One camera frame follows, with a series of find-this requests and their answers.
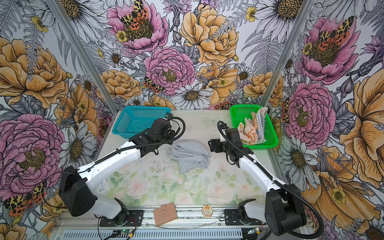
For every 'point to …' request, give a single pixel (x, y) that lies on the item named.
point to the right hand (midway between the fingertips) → (214, 146)
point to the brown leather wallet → (165, 214)
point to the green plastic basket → (239, 112)
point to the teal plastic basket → (129, 121)
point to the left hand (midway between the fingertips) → (168, 134)
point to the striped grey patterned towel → (260, 122)
